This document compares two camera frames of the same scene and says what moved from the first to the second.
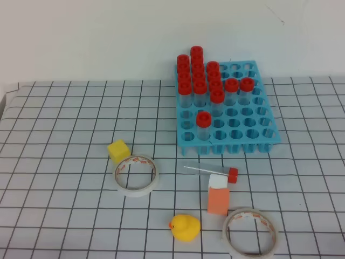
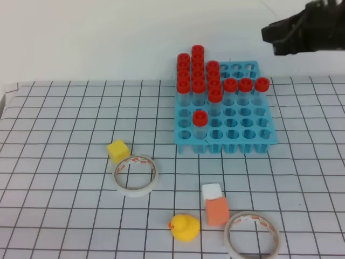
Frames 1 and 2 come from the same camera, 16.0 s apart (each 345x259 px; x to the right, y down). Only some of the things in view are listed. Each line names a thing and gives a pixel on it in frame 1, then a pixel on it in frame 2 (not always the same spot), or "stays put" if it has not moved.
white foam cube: [218, 181] -> [211, 191]
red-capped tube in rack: [199, 76] stays put
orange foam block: [218, 201] -> [217, 211]
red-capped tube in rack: [197, 53] stays put
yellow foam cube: [118, 150] stays put
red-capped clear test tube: [232, 172] -> [259, 97]
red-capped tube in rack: [213, 68] stays put
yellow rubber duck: [185, 227] stays put
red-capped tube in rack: [198, 67] stays put
